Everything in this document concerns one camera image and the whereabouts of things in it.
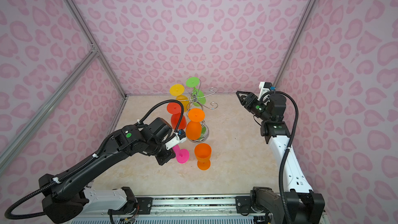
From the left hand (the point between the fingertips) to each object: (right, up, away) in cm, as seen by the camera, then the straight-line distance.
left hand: (175, 153), depth 67 cm
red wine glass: (-1, +19, +4) cm, 20 cm away
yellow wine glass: (0, +28, +10) cm, 30 cm away
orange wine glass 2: (+8, +9, +6) cm, 14 cm away
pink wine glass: (+2, -4, +11) cm, 12 cm away
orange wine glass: (+12, -3, +13) cm, 18 cm away
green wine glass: (+10, +24, +9) cm, 28 cm away
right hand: (+28, +26, +2) cm, 38 cm away
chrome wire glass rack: (+13, +5, +29) cm, 32 cm away
